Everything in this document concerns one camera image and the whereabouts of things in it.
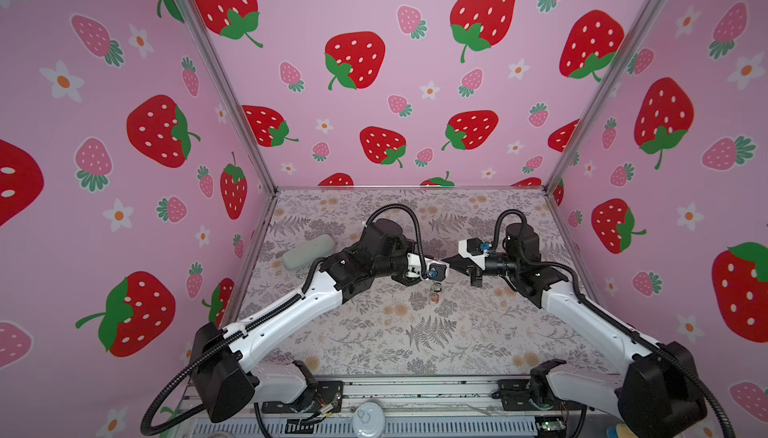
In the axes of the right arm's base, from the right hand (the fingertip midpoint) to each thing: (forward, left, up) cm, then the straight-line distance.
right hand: (441, 260), depth 74 cm
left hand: (+1, +3, +4) cm, 5 cm away
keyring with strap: (-4, +1, -12) cm, 13 cm away
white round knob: (-34, +14, -17) cm, 40 cm away
